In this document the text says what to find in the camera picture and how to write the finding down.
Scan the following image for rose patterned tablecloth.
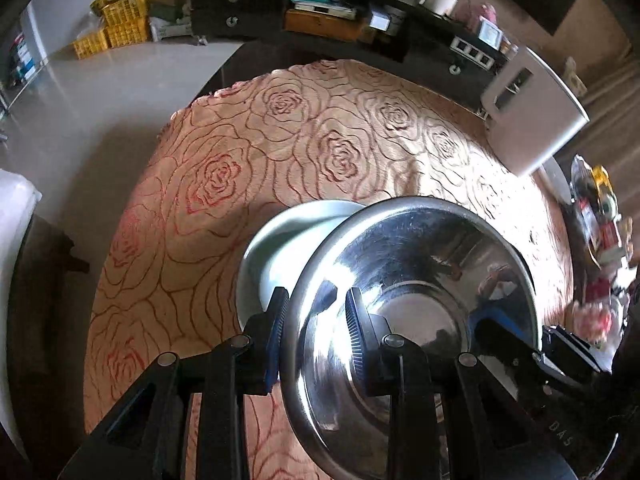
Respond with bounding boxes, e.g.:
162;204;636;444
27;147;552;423
81;58;576;480

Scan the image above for large white round plate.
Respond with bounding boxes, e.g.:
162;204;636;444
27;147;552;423
235;200;363;327

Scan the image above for small white plate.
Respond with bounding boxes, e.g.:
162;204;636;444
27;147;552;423
539;157;573;206

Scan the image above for white cushioned chair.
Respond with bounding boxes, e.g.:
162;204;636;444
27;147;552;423
0;167;44;441

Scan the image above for yellow plastic crates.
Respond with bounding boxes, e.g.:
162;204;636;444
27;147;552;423
72;0;151;60

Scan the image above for glass dome with flowers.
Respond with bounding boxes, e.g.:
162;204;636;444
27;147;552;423
566;278;625;351

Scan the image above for tray of assorted clutter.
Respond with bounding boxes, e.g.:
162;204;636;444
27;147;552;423
569;154;637;311

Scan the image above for stainless steel mixing bowl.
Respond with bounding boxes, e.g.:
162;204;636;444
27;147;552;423
280;196;541;479

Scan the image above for white oval dish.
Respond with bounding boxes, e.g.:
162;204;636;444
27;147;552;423
258;216;347;311

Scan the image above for black sideboard cabinet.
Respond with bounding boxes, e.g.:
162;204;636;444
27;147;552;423
191;0;506;110

